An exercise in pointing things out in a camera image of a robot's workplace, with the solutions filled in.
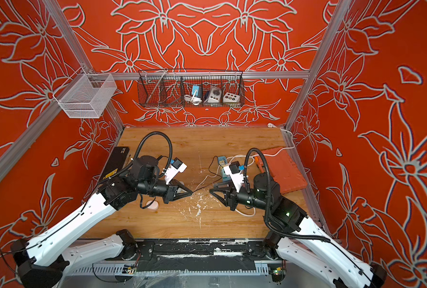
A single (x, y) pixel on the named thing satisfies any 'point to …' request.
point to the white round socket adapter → (214, 95)
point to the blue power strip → (222, 158)
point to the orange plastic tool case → (283, 168)
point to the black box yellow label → (116, 161)
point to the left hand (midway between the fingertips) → (190, 192)
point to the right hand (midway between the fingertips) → (209, 191)
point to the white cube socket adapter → (229, 97)
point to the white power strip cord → (294, 143)
